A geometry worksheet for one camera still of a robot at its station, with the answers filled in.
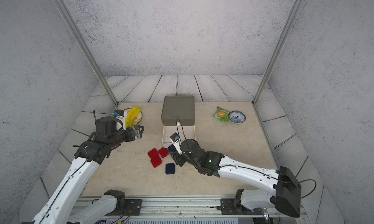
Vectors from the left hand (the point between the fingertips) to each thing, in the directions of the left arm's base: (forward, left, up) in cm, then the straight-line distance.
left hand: (138, 128), depth 74 cm
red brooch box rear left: (-2, -3, -26) cm, 26 cm away
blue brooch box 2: (-11, -14, -24) cm, 30 cm away
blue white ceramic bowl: (+26, -61, -24) cm, 70 cm away
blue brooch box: (-13, -18, +2) cm, 22 cm away
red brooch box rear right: (-1, -9, -24) cm, 25 cm away
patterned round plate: (+28, +13, -26) cm, 40 cm away
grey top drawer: (+17, -19, -5) cm, 26 cm away
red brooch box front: (-6, -5, -26) cm, 27 cm away
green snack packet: (+26, -49, -21) cm, 59 cm away
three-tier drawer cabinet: (+12, -19, -6) cm, 23 cm away
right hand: (-9, -18, -6) cm, 21 cm away
